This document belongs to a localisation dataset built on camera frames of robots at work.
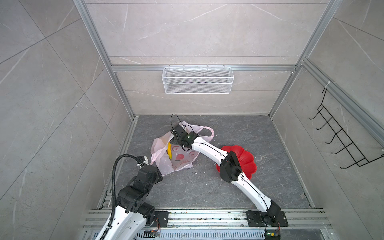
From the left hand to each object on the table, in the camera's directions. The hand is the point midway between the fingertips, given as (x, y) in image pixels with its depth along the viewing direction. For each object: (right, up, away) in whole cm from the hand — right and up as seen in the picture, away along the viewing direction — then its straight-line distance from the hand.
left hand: (157, 166), depth 76 cm
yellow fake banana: (+3, +5, +21) cm, 22 cm away
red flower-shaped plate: (+52, 0, +16) cm, 55 cm away
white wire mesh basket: (+22, +53, +24) cm, 62 cm away
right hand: (+7, +13, +23) cm, 27 cm away
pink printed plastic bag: (+10, 0, +18) cm, 21 cm away
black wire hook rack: (+86, +7, -18) cm, 88 cm away
